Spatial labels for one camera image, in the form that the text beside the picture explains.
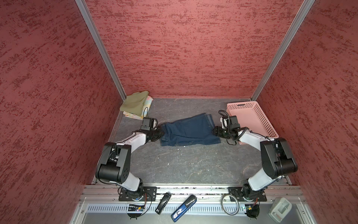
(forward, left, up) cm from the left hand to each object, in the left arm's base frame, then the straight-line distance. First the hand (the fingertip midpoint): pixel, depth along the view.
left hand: (164, 134), depth 93 cm
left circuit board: (-41, +13, -7) cm, 43 cm away
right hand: (+2, -35, -1) cm, 36 cm away
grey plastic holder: (-41, -62, -2) cm, 74 cm away
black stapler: (-39, -3, -1) cm, 39 cm away
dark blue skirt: (+5, -22, -2) cm, 23 cm away
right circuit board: (-42, -50, -6) cm, 65 cm away
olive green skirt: (+30, +29, -1) cm, 42 cm away
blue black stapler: (-41, -13, 0) cm, 43 cm away
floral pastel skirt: (+21, +17, 0) cm, 27 cm away
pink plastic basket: (+19, -65, -1) cm, 68 cm away
